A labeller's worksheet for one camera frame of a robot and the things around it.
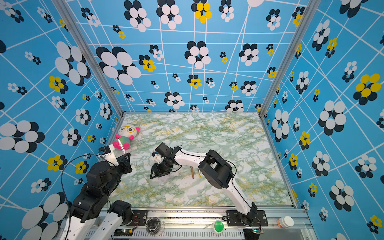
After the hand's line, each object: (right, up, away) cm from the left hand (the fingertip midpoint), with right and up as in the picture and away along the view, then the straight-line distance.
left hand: (130, 153), depth 69 cm
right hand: (+7, -16, +16) cm, 24 cm away
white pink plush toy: (-16, +8, +31) cm, 36 cm away
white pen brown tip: (-2, +3, -2) cm, 5 cm away
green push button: (+41, -31, -5) cm, 51 cm away
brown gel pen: (+29, -15, +20) cm, 38 cm away
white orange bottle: (+71, -30, -3) cm, 77 cm away
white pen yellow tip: (+33, -15, +19) cm, 41 cm away
